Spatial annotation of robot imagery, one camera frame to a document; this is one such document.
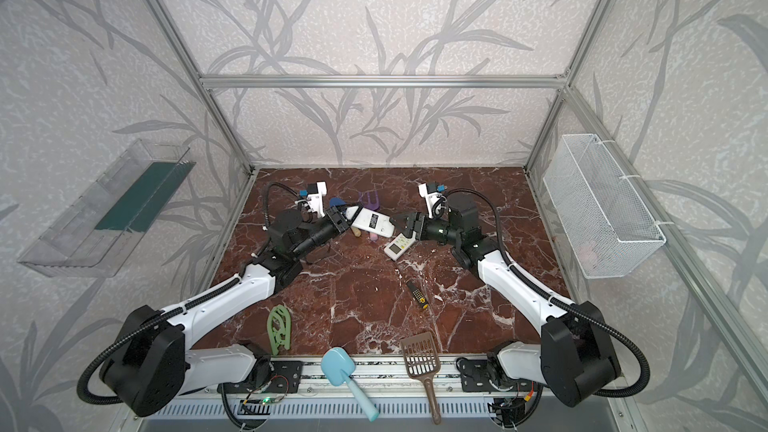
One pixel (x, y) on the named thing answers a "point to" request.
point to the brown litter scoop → (423, 362)
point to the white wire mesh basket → (605, 226)
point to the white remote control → (367, 220)
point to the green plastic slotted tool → (279, 328)
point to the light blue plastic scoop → (337, 366)
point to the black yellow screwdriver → (418, 296)
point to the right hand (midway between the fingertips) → (398, 211)
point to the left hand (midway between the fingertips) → (367, 200)
